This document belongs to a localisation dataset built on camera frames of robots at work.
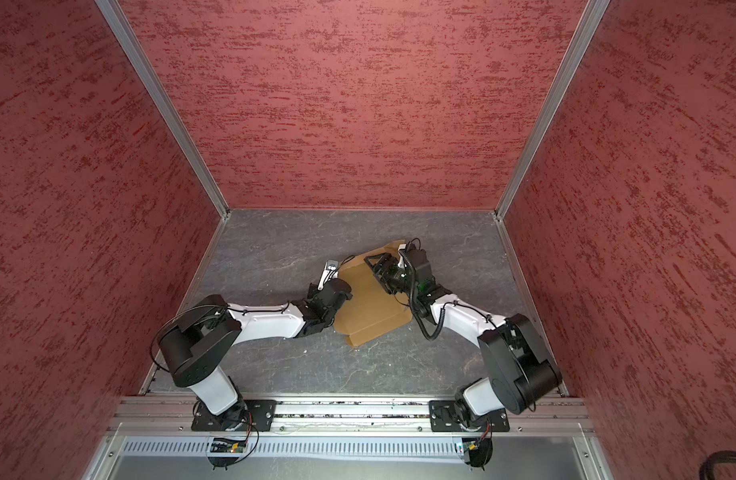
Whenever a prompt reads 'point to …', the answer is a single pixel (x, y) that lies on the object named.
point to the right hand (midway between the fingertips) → (364, 270)
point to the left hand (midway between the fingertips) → (328, 285)
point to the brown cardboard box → (371, 308)
